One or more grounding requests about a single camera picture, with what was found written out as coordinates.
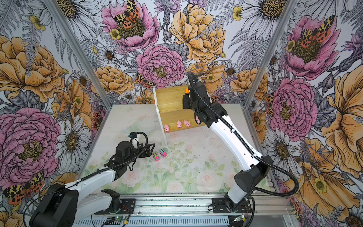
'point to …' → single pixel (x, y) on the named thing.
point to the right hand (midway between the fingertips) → (188, 100)
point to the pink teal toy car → (162, 152)
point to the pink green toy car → (156, 157)
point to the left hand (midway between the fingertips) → (148, 148)
